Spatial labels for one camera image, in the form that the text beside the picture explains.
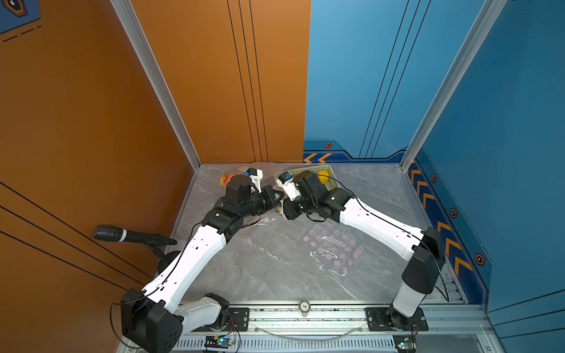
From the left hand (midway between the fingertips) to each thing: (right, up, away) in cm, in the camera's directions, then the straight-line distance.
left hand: (287, 191), depth 73 cm
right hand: (-2, -5, +5) cm, 7 cm away
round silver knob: (+6, -38, -2) cm, 38 cm away
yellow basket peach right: (+18, +6, +37) cm, 42 cm away
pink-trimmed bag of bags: (+18, -24, +16) cm, 34 cm away
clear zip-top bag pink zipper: (-2, -3, -6) cm, 7 cm away
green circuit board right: (+39, -49, -2) cm, 63 cm away
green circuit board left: (-23, -49, -2) cm, 54 cm away
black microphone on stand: (-49, -11, -13) cm, 52 cm away
